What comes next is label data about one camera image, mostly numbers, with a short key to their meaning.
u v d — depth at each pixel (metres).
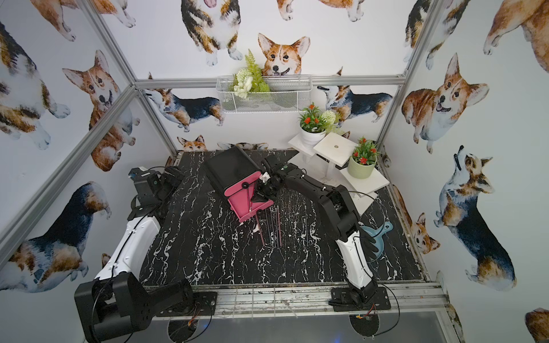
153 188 0.62
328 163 1.00
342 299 0.74
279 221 0.93
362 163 0.82
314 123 0.91
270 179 0.81
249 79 0.78
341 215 0.56
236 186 0.86
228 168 1.18
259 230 0.92
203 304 0.73
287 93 0.92
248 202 0.93
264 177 0.90
